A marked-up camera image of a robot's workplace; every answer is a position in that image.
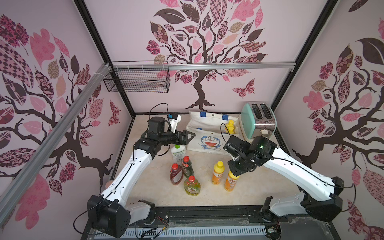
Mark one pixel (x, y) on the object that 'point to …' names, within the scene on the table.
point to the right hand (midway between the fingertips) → (232, 169)
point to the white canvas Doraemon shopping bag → (210, 130)
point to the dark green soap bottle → (187, 168)
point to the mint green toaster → (258, 119)
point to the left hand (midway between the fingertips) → (188, 137)
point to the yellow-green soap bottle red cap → (191, 186)
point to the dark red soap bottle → (176, 173)
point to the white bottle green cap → (177, 152)
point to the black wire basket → (140, 76)
